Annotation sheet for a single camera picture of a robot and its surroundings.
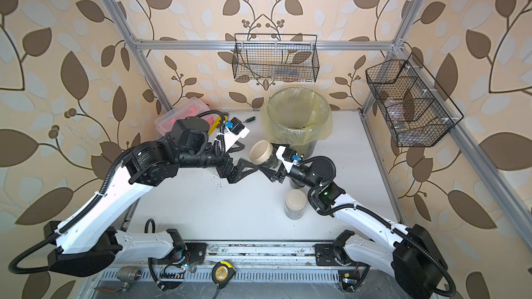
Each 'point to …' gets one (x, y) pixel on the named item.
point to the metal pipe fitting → (129, 273)
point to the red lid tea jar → (294, 184)
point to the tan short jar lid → (260, 151)
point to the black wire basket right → (418, 112)
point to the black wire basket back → (276, 57)
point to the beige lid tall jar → (296, 202)
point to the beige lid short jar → (272, 159)
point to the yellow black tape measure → (222, 273)
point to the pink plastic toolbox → (192, 108)
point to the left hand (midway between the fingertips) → (246, 153)
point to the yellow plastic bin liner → (270, 136)
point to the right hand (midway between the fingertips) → (263, 153)
